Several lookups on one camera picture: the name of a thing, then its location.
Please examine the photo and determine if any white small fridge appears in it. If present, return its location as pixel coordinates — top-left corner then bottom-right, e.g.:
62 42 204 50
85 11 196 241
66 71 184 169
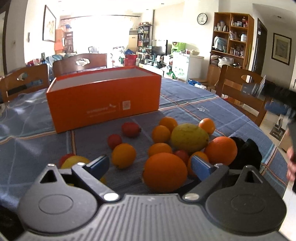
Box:
172 52 204 82

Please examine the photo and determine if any round wall clock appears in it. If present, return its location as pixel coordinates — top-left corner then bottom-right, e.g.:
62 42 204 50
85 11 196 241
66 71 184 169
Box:
197 13 208 25

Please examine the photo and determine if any small tangerine far back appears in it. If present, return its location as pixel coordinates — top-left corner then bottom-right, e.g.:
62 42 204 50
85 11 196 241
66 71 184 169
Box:
159 116 178 132

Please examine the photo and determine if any large orange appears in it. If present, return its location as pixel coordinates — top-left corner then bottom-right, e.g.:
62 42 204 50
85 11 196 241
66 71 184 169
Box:
142 153 188 193
204 137 238 166

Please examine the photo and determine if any red fruit at left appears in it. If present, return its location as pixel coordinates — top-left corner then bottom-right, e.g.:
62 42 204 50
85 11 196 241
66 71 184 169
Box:
59 153 74 168

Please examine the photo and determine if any framed picture right wall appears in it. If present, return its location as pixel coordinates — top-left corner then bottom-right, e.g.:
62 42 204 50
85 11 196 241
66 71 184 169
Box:
271 33 292 65

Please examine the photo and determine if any wooden chair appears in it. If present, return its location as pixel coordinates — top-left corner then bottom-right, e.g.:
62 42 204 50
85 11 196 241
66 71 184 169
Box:
1 64 50 102
53 53 107 77
216 65 271 126

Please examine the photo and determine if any yellow fruit at left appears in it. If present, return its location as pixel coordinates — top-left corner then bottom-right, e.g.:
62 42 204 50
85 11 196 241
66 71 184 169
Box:
60 155 109 185

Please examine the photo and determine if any small tangerine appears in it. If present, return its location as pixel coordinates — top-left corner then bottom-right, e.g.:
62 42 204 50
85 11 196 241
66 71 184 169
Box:
148 143 173 157
198 118 216 135
152 125 171 143
159 116 178 132

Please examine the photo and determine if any large orange front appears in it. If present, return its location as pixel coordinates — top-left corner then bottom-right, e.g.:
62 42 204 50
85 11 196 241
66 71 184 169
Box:
142 153 188 193

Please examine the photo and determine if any framed painting left wall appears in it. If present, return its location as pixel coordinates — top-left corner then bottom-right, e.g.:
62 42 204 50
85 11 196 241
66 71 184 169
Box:
43 5 56 42

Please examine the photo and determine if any small tangerine centre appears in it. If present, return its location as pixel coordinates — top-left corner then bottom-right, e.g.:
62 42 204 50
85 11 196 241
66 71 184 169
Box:
148 143 173 157

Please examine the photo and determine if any wooden chair right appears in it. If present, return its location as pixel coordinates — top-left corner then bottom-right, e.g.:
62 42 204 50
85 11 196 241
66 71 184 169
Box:
216 65 271 126

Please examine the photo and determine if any red tomato near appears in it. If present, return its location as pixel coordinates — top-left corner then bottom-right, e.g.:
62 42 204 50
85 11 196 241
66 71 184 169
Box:
107 134 122 150

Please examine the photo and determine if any orange tangerine left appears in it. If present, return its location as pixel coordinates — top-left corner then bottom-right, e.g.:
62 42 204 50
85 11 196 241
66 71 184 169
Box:
111 143 137 169

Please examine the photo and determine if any small red tomato centre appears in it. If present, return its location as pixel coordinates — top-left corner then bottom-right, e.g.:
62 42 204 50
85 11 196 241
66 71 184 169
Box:
174 150 189 165

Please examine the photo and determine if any large yellow-green mango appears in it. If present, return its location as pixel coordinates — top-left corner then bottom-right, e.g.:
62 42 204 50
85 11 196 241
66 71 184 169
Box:
170 123 209 153

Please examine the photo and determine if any tangerine behind right finger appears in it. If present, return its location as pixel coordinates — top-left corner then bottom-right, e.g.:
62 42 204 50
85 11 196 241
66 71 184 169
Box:
187 151 209 179

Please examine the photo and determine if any orange cardboard box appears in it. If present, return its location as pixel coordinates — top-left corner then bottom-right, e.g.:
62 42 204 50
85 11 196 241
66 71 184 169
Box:
46 66 162 133

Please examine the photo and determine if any person right hand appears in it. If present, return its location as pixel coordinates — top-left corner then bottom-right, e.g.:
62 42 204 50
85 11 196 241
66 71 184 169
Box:
287 147 296 181

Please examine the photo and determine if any large orange right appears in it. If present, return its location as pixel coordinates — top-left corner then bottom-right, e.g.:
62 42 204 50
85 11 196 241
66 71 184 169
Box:
204 137 238 166

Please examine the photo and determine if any wooden chair far centre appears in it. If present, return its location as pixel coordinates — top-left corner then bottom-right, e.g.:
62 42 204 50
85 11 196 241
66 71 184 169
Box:
53 53 107 77

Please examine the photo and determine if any wooden shelf cabinet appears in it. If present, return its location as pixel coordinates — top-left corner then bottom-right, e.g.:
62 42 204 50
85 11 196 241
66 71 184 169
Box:
207 12 254 85

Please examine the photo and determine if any wooden chair far left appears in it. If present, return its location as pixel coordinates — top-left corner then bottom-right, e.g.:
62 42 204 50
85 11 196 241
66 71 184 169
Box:
1 64 50 102

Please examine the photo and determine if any blue plaid tablecloth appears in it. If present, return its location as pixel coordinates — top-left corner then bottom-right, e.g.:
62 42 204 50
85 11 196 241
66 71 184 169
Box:
1 79 287 211

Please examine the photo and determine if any red storage bin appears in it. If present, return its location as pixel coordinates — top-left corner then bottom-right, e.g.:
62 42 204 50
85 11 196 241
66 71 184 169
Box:
124 54 137 66

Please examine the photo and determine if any red tomato far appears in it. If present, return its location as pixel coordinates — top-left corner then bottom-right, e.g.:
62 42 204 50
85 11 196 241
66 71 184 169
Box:
121 122 142 138

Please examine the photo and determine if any small tangerine right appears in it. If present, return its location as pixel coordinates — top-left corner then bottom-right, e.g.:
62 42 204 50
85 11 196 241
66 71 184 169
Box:
198 118 216 135

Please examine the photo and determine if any black cloth bag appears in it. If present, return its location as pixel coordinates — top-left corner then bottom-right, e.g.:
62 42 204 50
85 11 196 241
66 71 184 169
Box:
228 137 262 171

